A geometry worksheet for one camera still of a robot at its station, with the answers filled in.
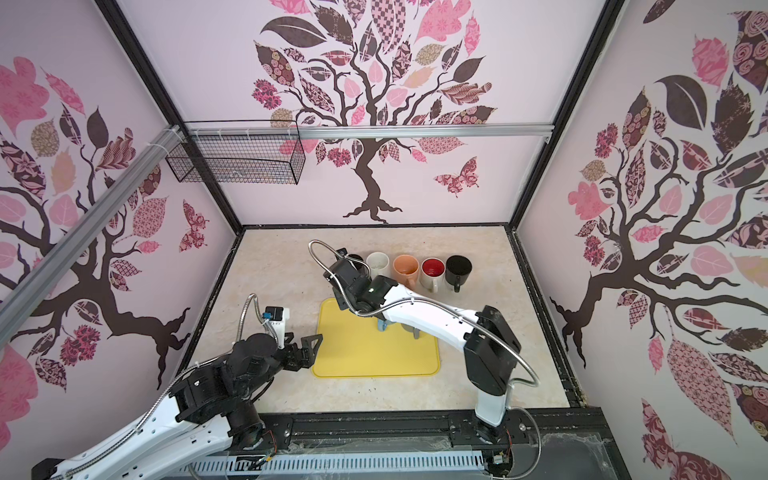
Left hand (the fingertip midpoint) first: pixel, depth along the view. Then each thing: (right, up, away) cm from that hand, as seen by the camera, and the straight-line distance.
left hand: (309, 342), depth 73 cm
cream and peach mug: (+26, +16, +28) cm, 42 cm away
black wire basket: (-27, +55, +22) cm, 66 cm away
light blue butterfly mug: (+18, +1, +14) cm, 23 cm away
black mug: (+43, +17, +24) cm, 52 cm away
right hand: (+9, +14, +9) cm, 19 cm away
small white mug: (+35, +16, +25) cm, 46 cm away
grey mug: (+27, -2, +18) cm, 33 cm away
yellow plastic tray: (+9, -5, +14) cm, 18 cm away
